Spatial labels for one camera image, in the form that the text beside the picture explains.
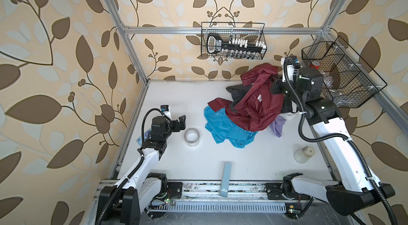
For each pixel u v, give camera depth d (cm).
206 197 74
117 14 85
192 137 92
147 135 65
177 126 75
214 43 85
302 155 79
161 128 63
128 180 44
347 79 72
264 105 69
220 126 94
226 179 75
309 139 43
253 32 91
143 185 58
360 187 36
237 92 94
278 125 89
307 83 45
